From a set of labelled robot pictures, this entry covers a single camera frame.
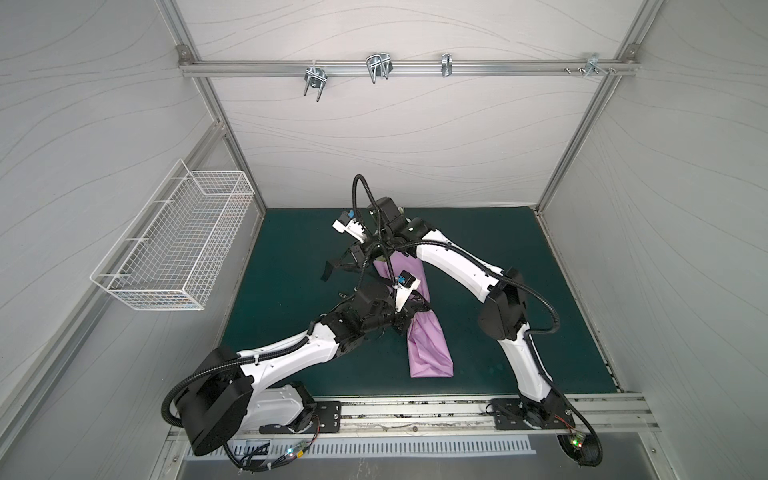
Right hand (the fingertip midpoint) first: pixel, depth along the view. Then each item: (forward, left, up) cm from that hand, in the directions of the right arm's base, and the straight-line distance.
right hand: (340, 258), depth 77 cm
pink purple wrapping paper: (-17, -24, -19) cm, 35 cm away
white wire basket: (-6, +37, +9) cm, 39 cm away
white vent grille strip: (-38, -17, -24) cm, 48 cm away
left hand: (-7, -23, -8) cm, 25 cm away
